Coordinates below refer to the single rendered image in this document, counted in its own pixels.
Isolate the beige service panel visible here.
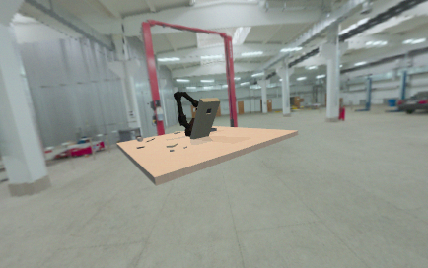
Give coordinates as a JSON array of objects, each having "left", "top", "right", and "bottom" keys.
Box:
[{"left": 190, "top": 98, "right": 220, "bottom": 139}]

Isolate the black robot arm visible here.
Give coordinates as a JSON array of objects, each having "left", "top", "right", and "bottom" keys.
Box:
[{"left": 174, "top": 92, "right": 199, "bottom": 130}]

